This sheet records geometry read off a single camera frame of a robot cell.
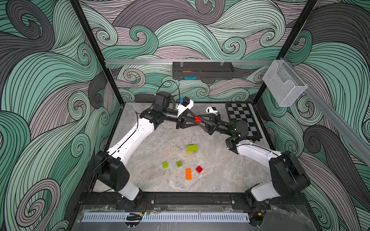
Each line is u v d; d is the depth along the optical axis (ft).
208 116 2.16
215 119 2.08
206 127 2.17
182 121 2.02
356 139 1.70
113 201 2.35
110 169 1.35
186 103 1.88
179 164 2.81
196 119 2.11
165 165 2.81
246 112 3.61
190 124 2.10
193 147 2.91
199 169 2.73
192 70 3.10
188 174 2.70
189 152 2.97
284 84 2.57
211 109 2.34
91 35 2.68
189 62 3.13
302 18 2.45
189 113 2.15
